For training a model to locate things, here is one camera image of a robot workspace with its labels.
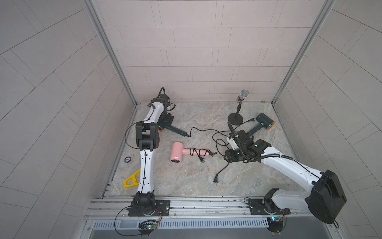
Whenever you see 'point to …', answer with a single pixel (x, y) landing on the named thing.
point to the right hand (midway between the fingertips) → (226, 157)
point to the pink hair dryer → (177, 151)
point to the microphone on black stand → (236, 118)
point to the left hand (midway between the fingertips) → (165, 118)
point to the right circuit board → (274, 224)
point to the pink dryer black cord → (201, 152)
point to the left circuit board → (147, 227)
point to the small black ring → (130, 160)
